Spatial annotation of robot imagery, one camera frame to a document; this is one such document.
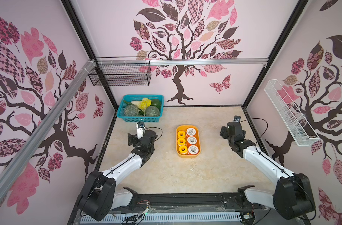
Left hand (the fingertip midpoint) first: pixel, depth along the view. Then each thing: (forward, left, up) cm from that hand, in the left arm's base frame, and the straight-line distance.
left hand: (136, 134), depth 84 cm
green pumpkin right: (+24, -7, -5) cm, 25 cm away
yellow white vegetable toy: (+33, +1, -6) cm, 34 cm away
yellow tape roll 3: (-4, -29, -11) cm, 32 cm away
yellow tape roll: (+7, -29, -11) cm, 32 cm away
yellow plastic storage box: (+13, -31, -11) cm, 35 cm away
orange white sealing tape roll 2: (+2, -36, -11) cm, 38 cm away
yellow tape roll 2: (0, -28, -13) cm, 30 cm away
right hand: (+2, -59, 0) cm, 59 cm away
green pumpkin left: (+24, +8, -3) cm, 26 cm away
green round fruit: (+34, -9, -5) cm, 36 cm away
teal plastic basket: (+26, +18, -7) cm, 32 cm away
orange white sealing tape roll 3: (-5, -36, -12) cm, 38 cm away
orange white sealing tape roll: (+10, -36, -12) cm, 39 cm away
